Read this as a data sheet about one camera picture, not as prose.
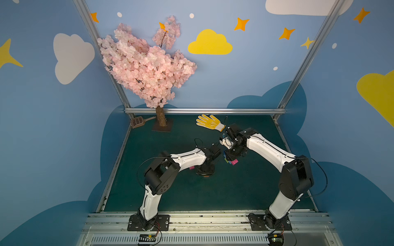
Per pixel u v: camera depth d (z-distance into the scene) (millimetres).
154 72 737
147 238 727
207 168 788
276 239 732
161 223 738
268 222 665
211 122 1185
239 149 726
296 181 469
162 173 508
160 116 1056
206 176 907
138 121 1148
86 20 725
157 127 1148
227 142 790
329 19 734
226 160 880
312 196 885
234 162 835
